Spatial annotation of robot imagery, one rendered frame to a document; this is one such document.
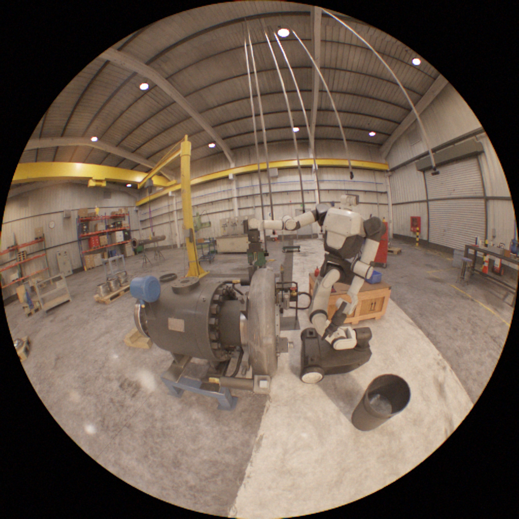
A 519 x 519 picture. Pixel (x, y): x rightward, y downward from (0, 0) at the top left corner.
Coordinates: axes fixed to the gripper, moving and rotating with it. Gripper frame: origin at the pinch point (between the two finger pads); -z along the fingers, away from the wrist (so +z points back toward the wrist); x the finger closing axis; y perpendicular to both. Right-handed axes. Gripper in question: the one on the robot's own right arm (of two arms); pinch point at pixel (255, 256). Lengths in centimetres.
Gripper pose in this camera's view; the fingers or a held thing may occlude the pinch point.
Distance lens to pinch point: 113.5
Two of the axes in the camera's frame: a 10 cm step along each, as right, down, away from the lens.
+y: -1.6, 1.5, -9.7
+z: -0.8, -9.9, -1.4
